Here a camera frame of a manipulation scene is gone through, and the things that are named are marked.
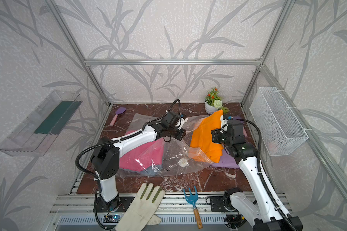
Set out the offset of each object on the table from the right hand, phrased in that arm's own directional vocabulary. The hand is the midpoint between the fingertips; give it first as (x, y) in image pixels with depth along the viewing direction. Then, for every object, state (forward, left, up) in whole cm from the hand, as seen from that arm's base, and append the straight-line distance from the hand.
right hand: (212, 130), depth 77 cm
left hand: (+3, +14, -10) cm, 17 cm away
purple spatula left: (+34, +67, -21) cm, 78 cm away
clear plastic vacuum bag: (-9, +27, -15) cm, 32 cm away
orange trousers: (-4, +5, -9) cm, 11 cm away
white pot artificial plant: (+29, -6, -10) cm, 31 cm away
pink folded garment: (-8, +36, -14) cm, 39 cm away
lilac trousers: (-16, -4, -2) cm, 17 cm away
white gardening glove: (-34, +37, -21) cm, 55 cm away
